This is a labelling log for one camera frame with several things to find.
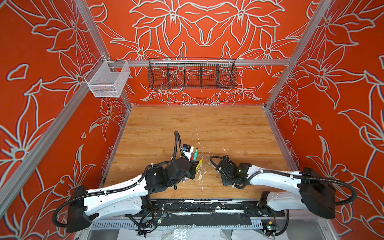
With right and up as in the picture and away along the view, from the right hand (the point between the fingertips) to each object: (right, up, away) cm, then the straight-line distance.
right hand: (223, 178), depth 83 cm
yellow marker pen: (-13, +7, +4) cm, 16 cm away
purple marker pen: (-23, 0, -2) cm, 23 cm away
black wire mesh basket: (-18, +65, +14) cm, 69 cm away
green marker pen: (-17, +16, -14) cm, 27 cm away
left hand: (-15, +13, -13) cm, 24 cm away
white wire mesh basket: (-72, +60, +10) cm, 95 cm away
